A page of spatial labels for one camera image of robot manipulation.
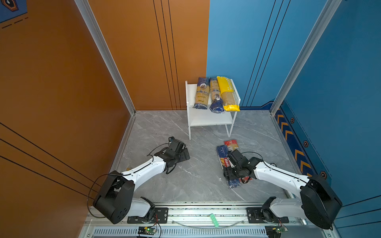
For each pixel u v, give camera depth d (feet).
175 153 2.22
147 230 2.32
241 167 2.30
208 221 2.39
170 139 2.65
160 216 2.42
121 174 1.51
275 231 2.32
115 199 1.38
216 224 2.30
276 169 1.73
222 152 3.06
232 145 3.17
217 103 2.43
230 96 2.54
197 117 3.05
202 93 2.61
